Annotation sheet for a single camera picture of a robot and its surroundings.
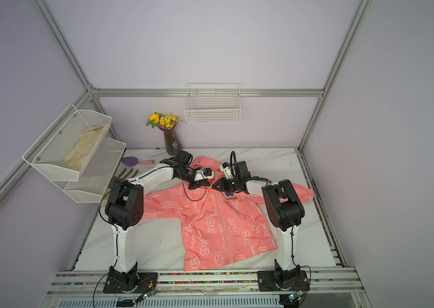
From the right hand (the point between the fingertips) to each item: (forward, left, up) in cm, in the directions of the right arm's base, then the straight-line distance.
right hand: (216, 188), depth 97 cm
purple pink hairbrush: (+24, +51, -4) cm, 57 cm away
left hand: (0, +4, +4) cm, 6 cm away
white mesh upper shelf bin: (0, +60, +29) cm, 67 cm away
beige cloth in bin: (+1, +55, +27) cm, 62 cm away
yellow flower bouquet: (+30, +25, +20) cm, 44 cm away
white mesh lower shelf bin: (-3, +51, +17) cm, 54 cm away
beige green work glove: (+13, +51, -3) cm, 53 cm away
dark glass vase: (+29, +25, +6) cm, 39 cm away
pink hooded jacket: (-20, -2, -3) cm, 21 cm away
